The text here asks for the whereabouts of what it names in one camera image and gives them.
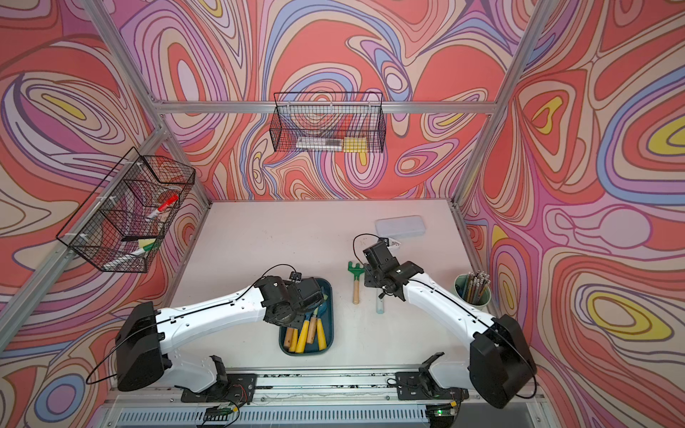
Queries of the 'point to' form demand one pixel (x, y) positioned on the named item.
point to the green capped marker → (137, 252)
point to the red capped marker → (165, 205)
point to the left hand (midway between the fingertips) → (297, 320)
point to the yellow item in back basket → (356, 144)
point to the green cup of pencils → (473, 288)
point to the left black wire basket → (122, 224)
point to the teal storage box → (317, 335)
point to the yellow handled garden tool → (321, 335)
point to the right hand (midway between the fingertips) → (377, 281)
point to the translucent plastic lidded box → (401, 226)
